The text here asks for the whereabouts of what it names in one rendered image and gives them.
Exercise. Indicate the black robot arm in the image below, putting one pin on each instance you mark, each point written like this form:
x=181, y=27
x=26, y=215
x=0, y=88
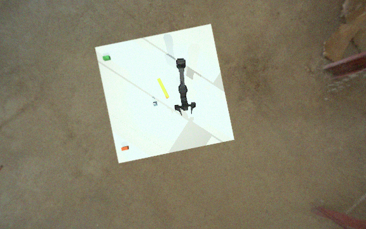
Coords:
x=181, y=64

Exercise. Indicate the green rectangular block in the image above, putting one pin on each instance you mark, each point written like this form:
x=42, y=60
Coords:
x=106, y=58

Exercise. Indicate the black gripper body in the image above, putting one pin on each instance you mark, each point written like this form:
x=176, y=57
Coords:
x=184, y=104

